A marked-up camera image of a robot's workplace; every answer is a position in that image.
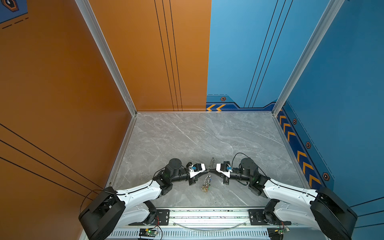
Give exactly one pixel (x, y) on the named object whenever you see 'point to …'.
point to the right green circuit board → (282, 230)
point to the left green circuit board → (147, 232)
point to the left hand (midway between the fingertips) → (206, 168)
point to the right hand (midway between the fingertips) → (209, 170)
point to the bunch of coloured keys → (206, 186)
